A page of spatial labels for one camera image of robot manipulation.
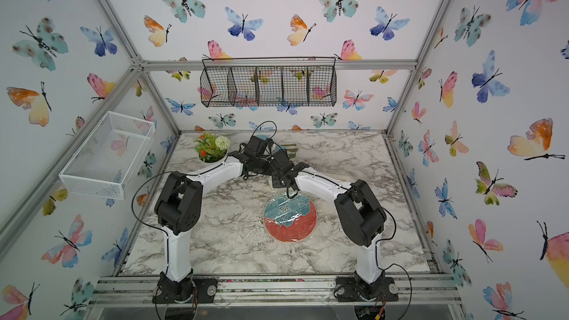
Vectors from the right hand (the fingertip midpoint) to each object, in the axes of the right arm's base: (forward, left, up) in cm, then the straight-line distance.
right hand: (282, 176), depth 93 cm
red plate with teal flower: (-15, -4, -8) cm, 17 cm away
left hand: (+6, +2, -1) cm, 6 cm away
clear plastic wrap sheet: (-15, -4, -8) cm, 18 cm away
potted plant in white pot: (+8, +30, +7) cm, 32 cm away
